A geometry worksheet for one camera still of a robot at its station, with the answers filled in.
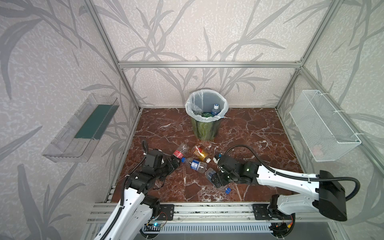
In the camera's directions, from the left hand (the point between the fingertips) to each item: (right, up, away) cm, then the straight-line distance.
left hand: (179, 159), depth 77 cm
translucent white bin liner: (+13, +34, +20) cm, 41 cm away
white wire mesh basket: (+65, +15, -14) cm, 68 cm away
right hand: (+19, -7, +2) cm, 21 cm away
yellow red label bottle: (+11, +1, +12) cm, 16 cm away
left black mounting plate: (-6, -25, -3) cm, 26 cm away
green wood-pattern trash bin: (+15, +14, +14) cm, 25 cm away
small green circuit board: (-12, -31, -5) cm, 34 cm away
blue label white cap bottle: (+21, +27, +19) cm, 39 cm away
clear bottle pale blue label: (+16, -8, +5) cm, 19 cm away
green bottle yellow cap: (+15, +24, +17) cm, 33 cm away
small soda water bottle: (+11, -7, +12) cm, 18 cm away
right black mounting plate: (+41, -25, -3) cm, 49 cm away
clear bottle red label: (0, +3, +14) cm, 15 cm away
